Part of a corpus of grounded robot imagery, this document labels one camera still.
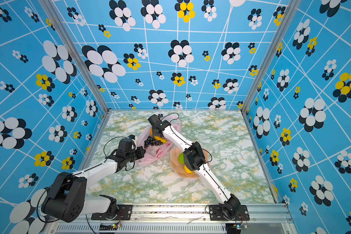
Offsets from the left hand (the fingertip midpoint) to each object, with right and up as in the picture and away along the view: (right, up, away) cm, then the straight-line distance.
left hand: (146, 150), depth 91 cm
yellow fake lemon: (+25, -10, -8) cm, 28 cm away
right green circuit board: (+48, -34, -20) cm, 63 cm away
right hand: (+7, +11, +14) cm, 20 cm away
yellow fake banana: (+6, +6, +8) cm, 12 cm away
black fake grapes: (+1, +5, +6) cm, 8 cm away
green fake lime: (+22, -5, -4) cm, 23 cm away
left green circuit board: (-15, -35, -19) cm, 42 cm away
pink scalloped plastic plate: (+20, -10, -4) cm, 23 cm away
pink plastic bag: (+4, -3, +5) cm, 8 cm away
